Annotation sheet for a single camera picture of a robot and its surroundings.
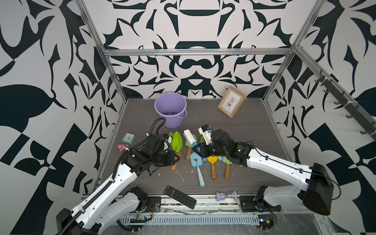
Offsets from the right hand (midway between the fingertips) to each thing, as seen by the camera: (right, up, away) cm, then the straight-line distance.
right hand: (192, 147), depth 74 cm
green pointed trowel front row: (-8, +1, +3) cm, 8 cm away
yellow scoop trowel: (+13, -11, +15) cm, 22 cm away
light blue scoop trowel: (+3, -11, +15) cm, 19 cm away
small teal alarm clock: (-40, +1, +22) cm, 46 cm away
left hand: (-8, -4, -1) cm, 9 cm away
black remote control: (-3, -27, 0) cm, 27 cm away
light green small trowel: (+20, -14, +11) cm, 27 cm away
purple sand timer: (+14, -25, 0) cm, 29 cm away
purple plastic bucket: (-12, +21, +28) cm, 37 cm away
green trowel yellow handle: (+4, +5, -7) cm, 10 cm away
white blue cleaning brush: (-1, +5, +3) cm, 6 cm away
